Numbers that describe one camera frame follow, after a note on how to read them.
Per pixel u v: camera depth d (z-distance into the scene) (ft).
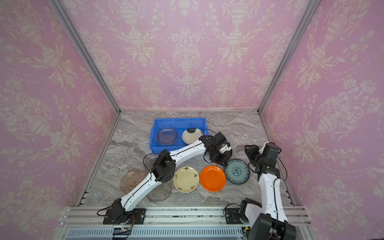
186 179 2.82
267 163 2.01
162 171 2.08
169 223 2.39
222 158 2.69
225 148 2.87
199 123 3.61
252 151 2.40
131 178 2.86
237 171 2.87
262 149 2.41
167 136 3.39
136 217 2.42
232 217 2.39
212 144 2.44
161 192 2.69
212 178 2.79
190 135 3.46
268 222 1.29
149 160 3.04
